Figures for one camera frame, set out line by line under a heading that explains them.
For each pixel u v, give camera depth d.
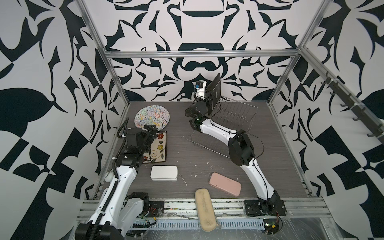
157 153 0.90
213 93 0.82
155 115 1.12
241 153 0.60
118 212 0.43
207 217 0.69
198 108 0.67
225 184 0.81
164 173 0.82
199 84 0.71
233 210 0.76
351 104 0.61
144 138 0.66
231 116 1.07
